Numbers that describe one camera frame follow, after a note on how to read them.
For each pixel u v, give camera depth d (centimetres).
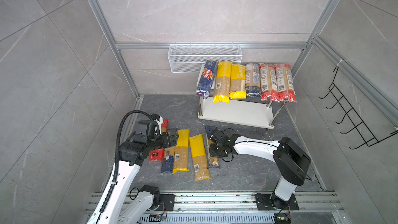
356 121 66
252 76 77
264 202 74
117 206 39
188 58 100
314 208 74
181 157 86
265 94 70
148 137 51
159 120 65
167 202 73
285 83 73
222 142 69
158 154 87
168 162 84
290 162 45
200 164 83
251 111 102
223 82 74
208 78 75
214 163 81
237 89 71
